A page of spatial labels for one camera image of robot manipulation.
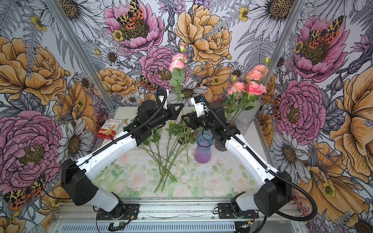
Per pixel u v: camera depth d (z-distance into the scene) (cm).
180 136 103
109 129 103
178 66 66
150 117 55
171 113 63
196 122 65
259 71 72
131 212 74
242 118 93
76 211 76
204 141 83
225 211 74
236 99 78
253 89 65
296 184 38
